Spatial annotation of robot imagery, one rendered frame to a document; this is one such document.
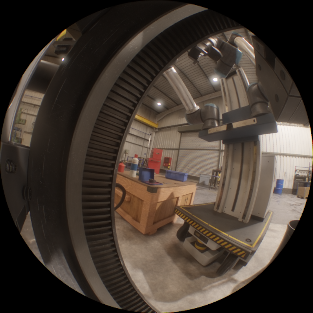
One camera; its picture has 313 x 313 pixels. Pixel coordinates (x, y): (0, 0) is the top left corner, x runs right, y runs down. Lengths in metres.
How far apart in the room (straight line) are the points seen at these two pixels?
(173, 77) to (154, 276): 1.39
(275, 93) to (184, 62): 9.10
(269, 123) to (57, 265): 0.84
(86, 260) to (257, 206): 1.01
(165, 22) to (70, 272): 0.34
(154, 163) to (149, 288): 3.66
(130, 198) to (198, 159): 8.49
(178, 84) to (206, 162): 8.16
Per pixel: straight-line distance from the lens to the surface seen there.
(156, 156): 3.88
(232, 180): 0.96
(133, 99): 0.16
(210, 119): 0.95
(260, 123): 0.70
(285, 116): 0.17
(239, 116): 0.98
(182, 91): 0.99
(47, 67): 0.29
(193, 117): 1.05
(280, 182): 7.95
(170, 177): 1.51
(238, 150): 0.97
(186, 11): 0.19
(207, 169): 8.74
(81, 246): 0.16
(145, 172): 0.95
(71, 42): 0.47
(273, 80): 0.16
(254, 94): 0.82
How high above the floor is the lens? 0.63
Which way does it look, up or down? 5 degrees up
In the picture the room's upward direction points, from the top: 10 degrees clockwise
